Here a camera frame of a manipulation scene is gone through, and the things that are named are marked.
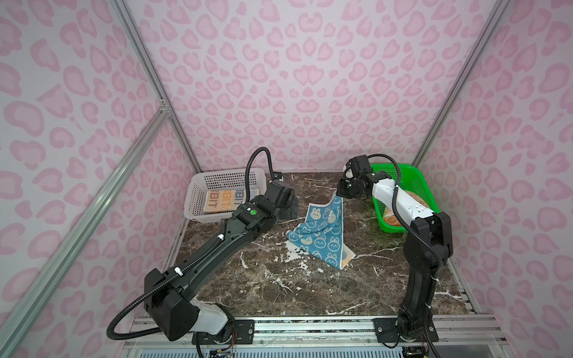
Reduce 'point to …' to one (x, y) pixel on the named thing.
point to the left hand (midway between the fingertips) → (283, 198)
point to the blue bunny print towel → (321, 233)
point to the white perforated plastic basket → (199, 184)
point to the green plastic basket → (409, 181)
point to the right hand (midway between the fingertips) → (338, 188)
